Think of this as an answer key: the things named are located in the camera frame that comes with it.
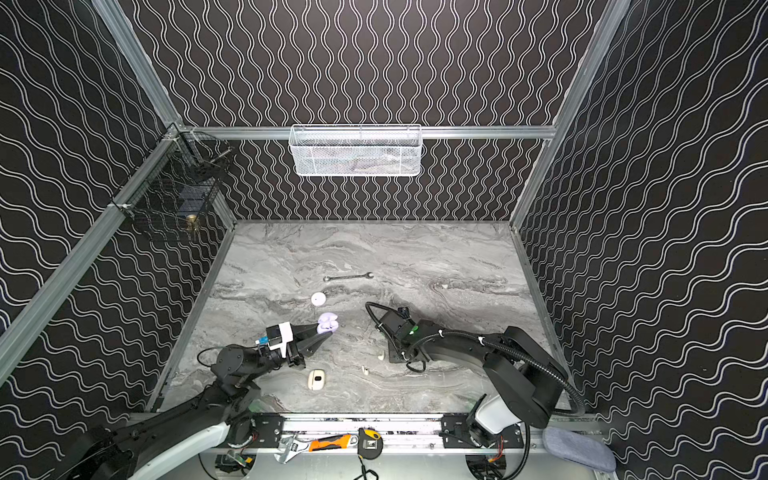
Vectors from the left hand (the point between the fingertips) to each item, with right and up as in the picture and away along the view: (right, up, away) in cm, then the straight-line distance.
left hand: (331, 331), depth 65 cm
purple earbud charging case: (-1, +2, +1) cm, 2 cm away
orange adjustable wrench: (-11, -29, +7) cm, 32 cm away
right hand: (+17, -12, +23) cm, 31 cm away
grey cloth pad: (+55, -28, +5) cm, 63 cm away
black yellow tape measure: (+8, -28, +5) cm, 29 cm away
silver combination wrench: (+6, +10, +39) cm, 40 cm away
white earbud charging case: (-10, +2, +32) cm, 34 cm away
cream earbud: (+11, -13, +20) cm, 26 cm away
